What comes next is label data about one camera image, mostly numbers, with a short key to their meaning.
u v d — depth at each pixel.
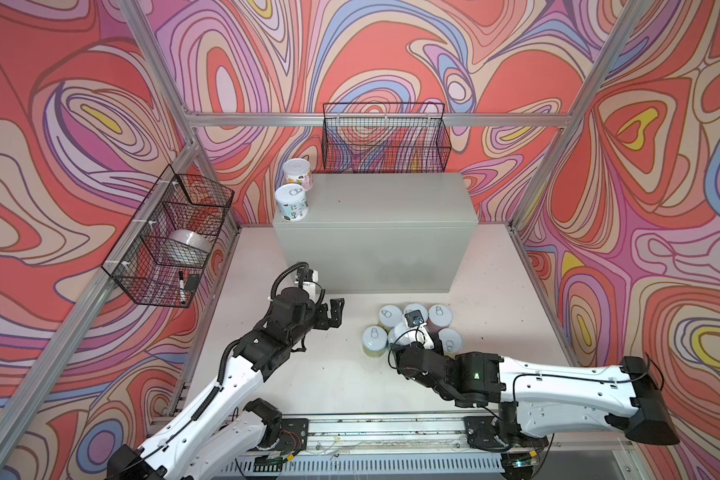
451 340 0.84
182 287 0.72
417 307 0.91
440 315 0.89
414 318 0.62
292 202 0.70
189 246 0.70
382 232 1.09
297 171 0.78
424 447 0.72
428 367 0.50
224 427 0.57
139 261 0.68
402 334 0.58
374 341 0.84
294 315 0.57
